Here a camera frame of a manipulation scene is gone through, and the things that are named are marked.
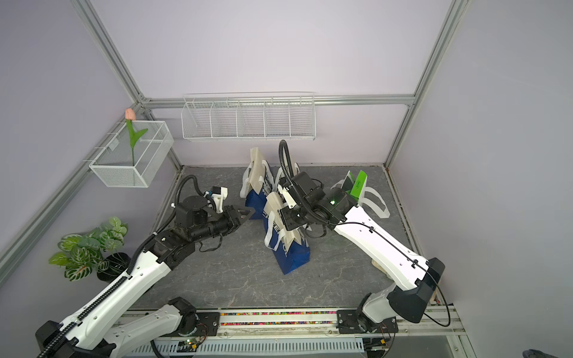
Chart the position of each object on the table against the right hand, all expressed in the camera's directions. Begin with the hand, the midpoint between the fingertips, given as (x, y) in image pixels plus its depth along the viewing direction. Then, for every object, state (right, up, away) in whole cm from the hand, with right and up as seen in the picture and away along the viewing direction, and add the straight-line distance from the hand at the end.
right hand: (286, 215), depth 70 cm
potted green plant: (-59, -11, -2) cm, 60 cm away
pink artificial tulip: (-59, +28, +15) cm, 67 cm away
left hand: (-10, +1, -1) cm, 10 cm away
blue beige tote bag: (+1, -9, -2) cm, 9 cm away
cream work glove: (+36, -24, +15) cm, 46 cm away
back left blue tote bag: (-12, +11, +15) cm, 22 cm away
